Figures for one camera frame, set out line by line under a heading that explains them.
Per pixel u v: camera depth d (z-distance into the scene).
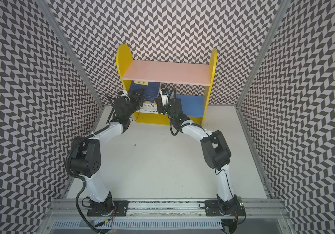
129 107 0.74
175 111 0.69
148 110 0.96
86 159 0.49
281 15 0.69
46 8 0.72
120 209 0.73
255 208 0.75
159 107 0.79
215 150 0.53
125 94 0.81
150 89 0.90
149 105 0.93
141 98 0.77
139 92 0.80
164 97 0.76
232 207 0.63
